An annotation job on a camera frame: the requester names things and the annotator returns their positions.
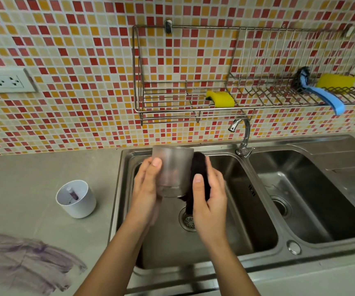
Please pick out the person's left hand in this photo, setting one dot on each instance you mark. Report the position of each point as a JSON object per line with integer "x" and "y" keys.
{"x": 143, "y": 194}

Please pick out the person's right hand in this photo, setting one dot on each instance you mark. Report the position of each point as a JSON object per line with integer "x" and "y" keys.
{"x": 211, "y": 215}

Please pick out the clear blender cup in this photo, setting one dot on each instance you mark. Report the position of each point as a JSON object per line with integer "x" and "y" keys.
{"x": 174, "y": 169}

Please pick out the black cloth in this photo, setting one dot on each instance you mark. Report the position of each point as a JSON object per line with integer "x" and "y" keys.
{"x": 199, "y": 164}

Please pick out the white blender base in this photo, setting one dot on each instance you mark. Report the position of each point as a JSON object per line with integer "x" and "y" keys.
{"x": 81, "y": 208}

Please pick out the small yellow sponge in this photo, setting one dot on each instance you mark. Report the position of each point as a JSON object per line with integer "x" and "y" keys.
{"x": 222, "y": 99}

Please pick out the person's left forearm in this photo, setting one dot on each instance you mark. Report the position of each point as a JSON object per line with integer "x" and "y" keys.
{"x": 115, "y": 262}

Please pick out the person's right forearm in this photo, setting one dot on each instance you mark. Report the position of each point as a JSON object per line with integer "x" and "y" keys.
{"x": 234, "y": 268}

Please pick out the metal sink drain strainer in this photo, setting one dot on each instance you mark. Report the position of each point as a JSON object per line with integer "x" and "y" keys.
{"x": 187, "y": 221}
{"x": 280, "y": 206}

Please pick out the round metal sink cap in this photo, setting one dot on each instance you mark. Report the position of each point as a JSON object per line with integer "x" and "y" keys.
{"x": 294, "y": 247}

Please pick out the chrome faucet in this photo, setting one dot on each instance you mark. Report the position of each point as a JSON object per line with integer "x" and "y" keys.
{"x": 246, "y": 132}

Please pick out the stainless steel double sink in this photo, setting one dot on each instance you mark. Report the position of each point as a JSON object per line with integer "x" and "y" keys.
{"x": 313, "y": 218}

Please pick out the large yellow sponge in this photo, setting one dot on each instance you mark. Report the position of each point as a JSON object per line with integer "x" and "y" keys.
{"x": 336, "y": 81}

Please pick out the metal rack wall hook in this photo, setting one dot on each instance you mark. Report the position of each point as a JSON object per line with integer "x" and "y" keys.
{"x": 350, "y": 30}
{"x": 168, "y": 26}

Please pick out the white wall socket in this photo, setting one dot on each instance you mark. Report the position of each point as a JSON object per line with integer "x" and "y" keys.
{"x": 9, "y": 80}

